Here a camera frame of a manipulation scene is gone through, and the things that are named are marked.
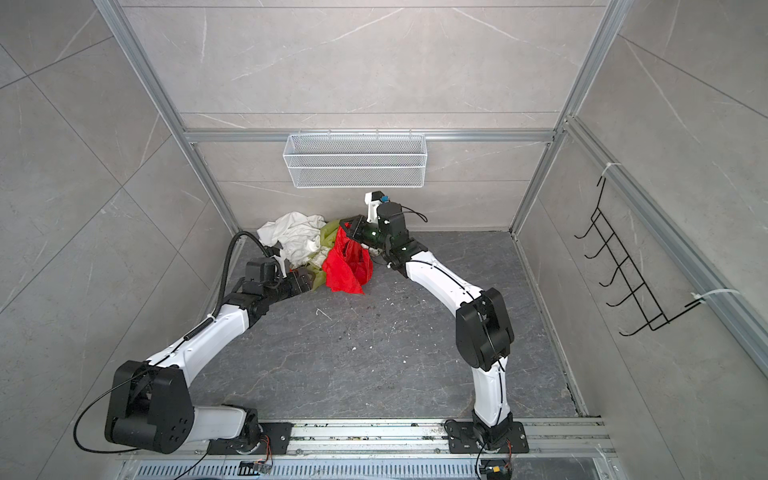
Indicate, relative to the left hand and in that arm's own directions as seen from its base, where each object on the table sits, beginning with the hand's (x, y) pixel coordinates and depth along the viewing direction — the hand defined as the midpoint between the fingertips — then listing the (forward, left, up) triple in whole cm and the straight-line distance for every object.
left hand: (304, 271), depth 87 cm
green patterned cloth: (+13, -6, +2) cm, 15 cm away
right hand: (+6, -11, +14) cm, 19 cm away
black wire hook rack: (-24, -81, +15) cm, 86 cm away
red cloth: (+1, -13, 0) cm, 13 cm away
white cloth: (+24, +7, -10) cm, 27 cm away
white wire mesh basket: (+37, -15, +14) cm, 42 cm away
